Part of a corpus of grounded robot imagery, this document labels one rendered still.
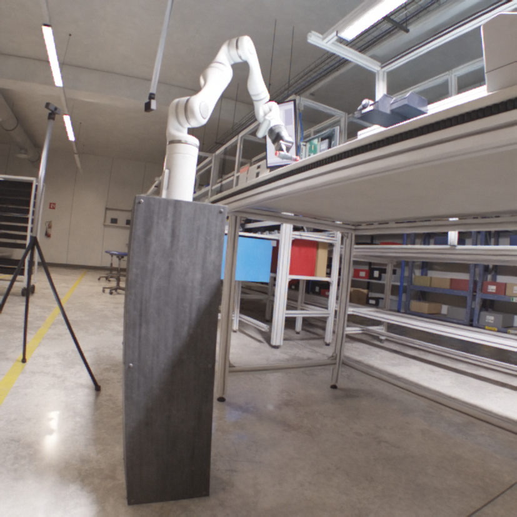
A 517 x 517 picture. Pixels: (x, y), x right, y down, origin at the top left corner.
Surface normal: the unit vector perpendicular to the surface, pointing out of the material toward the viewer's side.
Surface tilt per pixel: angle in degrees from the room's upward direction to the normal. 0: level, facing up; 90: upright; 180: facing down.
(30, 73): 90
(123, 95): 90
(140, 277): 90
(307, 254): 90
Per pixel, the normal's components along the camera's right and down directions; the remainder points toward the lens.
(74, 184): 0.46, 0.04
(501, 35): -0.89, -0.07
